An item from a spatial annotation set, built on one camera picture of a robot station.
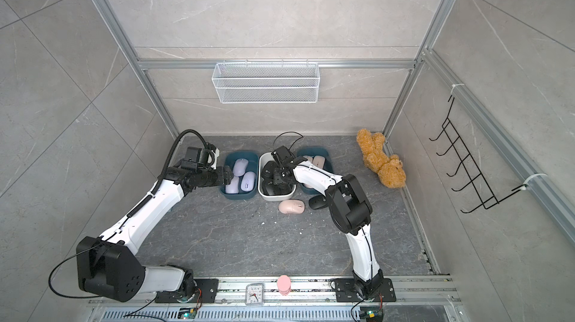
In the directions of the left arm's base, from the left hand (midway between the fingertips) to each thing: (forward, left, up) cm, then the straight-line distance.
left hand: (227, 172), depth 84 cm
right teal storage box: (+20, -37, -13) cm, 44 cm away
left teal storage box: (+18, -6, -14) cm, 23 cm away
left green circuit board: (-43, +11, -18) cm, 48 cm away
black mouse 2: (-1, -20, -5) cm, 20 cm away
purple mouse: (+12, -1, -13) cm, 18 cm away
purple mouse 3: (+5, -5, -14) cm, 16 cm away
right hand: (+5, -21, -13) cm, 25 cm away
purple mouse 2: (+2, +1, -14) cm, 14 cm away
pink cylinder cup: (-37, -21, -9) cm, 43 cm away
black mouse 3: (-1, -16, -12) cm, 20 cm away
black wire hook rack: (-16, -80, +13) cm, 83 cm away
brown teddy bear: (+5, -68, -9) cm, 68 cm away
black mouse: (+8, -14, -11) cm, 20 cm away
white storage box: (+16, -12, -12) cm, 23 cm away
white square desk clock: (-38, -11, -15) cm, 43 cm away
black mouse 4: (-6, -36, -15) cm, 39 cm away
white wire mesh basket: (+41, -14, +12) cm, 45 cm away
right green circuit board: (-45, -49, -18) cm, 69 cm away
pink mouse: (-8, -24, -16) cm, 30 cm away
